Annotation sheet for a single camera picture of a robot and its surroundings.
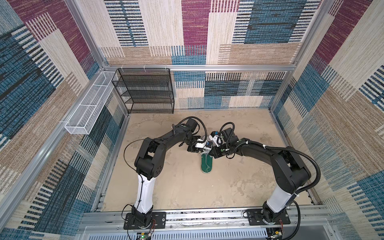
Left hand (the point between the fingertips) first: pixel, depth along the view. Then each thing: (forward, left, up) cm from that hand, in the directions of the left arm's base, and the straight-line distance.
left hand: (201, 144), depth 95 cm
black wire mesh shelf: (+38, +39, +13) cm, 56 cm away
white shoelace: (-6, -3, +1) cm, 6 cm away
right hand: (-7, -5, 0) cm, 9 cm away
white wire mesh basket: (-4, +56, +29) cm, 63 cm away
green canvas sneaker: (-16, -2, 0) cm, 16 cm away
